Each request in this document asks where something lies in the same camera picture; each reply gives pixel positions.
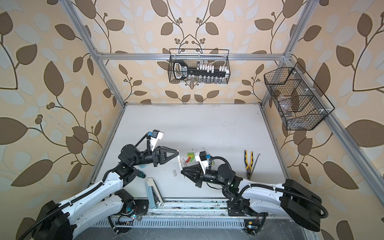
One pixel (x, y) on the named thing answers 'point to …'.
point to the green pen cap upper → (190, 153)
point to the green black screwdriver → (136, 172)
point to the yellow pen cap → (190, 155)
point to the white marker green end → (193, 151)
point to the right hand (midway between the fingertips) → (182, 173)
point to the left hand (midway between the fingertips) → (177, 155)
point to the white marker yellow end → (204, 149)
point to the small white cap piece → (174, 173)
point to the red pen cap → (188, 160)
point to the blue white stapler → (155, 198)
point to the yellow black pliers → (248, 167)
